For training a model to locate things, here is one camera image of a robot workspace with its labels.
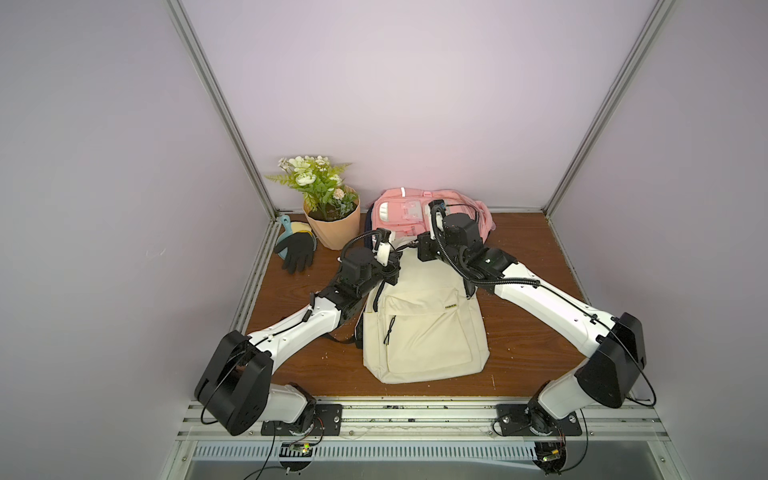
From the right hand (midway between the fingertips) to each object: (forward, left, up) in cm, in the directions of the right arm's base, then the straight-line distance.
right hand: (428, 218), depth 77 cm
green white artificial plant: (+17, +33, -2) cm, 38 cm away
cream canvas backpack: (-19, +1, -25) cm, 31 cm away
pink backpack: (+27, +7, -24) cm, 37 cm away
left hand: (-5, +7, -8) cm, 11 cm away
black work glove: (+10, +45, -28) cm, 54 cm away
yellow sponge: (+20, +47, -26) cm, 57 cm away
